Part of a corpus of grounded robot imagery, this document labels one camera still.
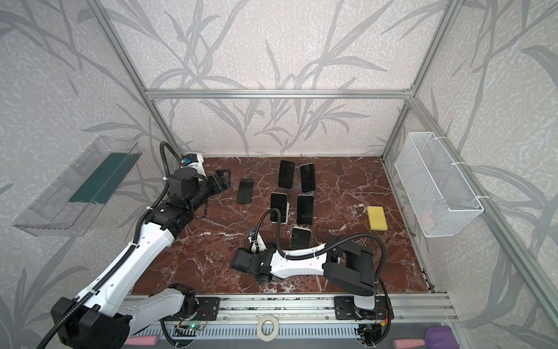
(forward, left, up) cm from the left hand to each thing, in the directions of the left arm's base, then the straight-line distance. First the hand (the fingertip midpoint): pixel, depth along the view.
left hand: (226, 167), depth 75 cm
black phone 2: (+15, -20, -23) cm, 34 cm away
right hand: (-18, -10, -26) cm, 33 cm away
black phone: (+13, +1, -33) cm, 35 cm away
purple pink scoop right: (-46, -69, -28) cm, 88 cm away
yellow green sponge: (-3, -61, -30) cm, 69 cm away
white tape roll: (-47, -15, -29) cm, 57 cm away
